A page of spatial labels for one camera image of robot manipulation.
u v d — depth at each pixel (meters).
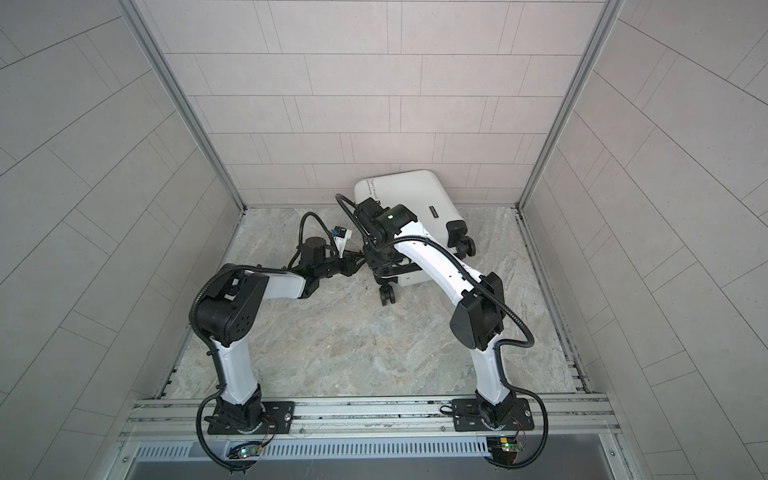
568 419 0.71
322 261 0.79
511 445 0.68
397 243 0.55
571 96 0.85
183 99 0.86
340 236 0.84
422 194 0.96
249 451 0.64
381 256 0.69
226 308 0.53
